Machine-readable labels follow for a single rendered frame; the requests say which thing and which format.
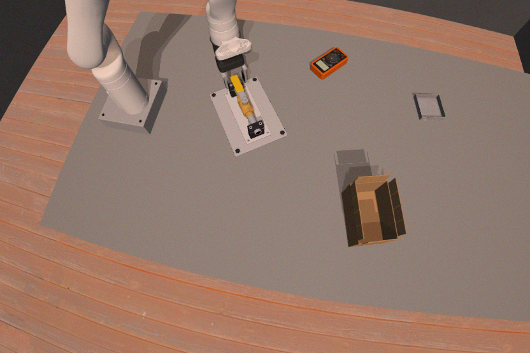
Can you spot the orange digital multimeter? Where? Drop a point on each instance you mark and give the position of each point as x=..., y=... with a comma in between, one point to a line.
x=329, y=63

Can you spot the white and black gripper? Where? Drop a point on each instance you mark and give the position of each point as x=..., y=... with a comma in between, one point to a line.
x=228, y=48

